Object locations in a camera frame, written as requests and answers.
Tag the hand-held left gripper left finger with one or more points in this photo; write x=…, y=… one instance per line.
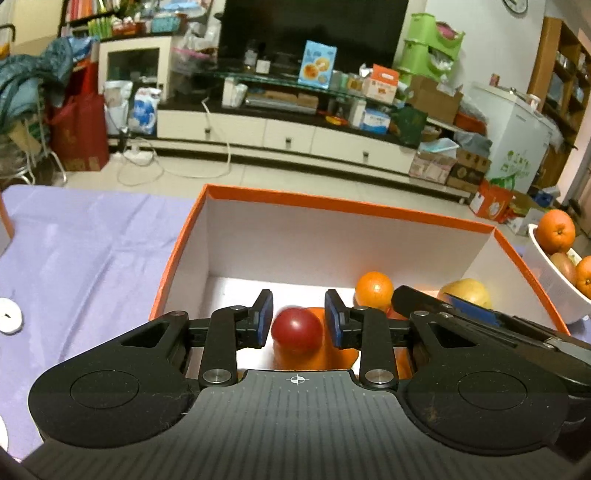
x=263, y=318

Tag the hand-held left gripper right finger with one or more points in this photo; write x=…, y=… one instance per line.
x=333, y=318

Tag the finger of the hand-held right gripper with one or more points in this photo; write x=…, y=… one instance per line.
x=475, y=308
x=415, y=300

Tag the large yellow pomelo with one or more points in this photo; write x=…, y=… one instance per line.
x=466, y=290

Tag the red cherry tomato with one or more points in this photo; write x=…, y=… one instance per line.
x=295, y=330

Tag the large orange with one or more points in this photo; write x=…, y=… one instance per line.
x=555, y=230
x=314, y=362
x=584, y=277

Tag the orange cardboard box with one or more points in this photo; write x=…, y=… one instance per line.
x=277, y=244

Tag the white perforated basket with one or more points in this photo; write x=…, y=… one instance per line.
x=549, y=290

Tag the brown kiwi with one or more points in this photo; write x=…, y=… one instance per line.
x=563, y=267

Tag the white chest freezer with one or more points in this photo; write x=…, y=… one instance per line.
x=512, y=143

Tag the dark green bag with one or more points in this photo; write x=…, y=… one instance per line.
x=408, y=125

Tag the purple printed tablecloth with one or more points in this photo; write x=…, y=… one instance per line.
x=92, y=258

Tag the blue white tissue box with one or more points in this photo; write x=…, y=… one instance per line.
x=375, y=122

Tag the white TV stand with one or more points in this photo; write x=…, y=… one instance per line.
x=286, y=136

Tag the brown cardboard box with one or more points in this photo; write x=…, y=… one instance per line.
x=434, y=101

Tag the white power strip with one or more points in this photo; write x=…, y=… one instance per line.
x=137, y=153

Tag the orange white carton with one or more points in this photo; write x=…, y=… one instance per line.
x=381, y=85

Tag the blue white plastic bag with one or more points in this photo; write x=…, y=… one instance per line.
x=145, y=110

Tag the wooden shelf unit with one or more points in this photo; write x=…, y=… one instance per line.
x=563, y=83

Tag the white round disc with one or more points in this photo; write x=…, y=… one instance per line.
x=9, y=316

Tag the green plastic shelf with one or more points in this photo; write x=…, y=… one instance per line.
x=427, y=46

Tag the blue snack box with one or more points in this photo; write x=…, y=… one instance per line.
x=317, y=64

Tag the red bag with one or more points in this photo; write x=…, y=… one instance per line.
x=78, y=134

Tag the white glass-door cabinet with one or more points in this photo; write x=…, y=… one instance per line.
x=134, y=69

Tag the black television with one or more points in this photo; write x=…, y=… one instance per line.
x=314, y=23

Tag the pile of blue clothes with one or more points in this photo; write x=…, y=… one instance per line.
x=32, y=78

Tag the bookshelf with books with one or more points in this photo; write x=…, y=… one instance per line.
x=106, y=18

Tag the wall clock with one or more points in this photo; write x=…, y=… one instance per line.
x=516, y=4

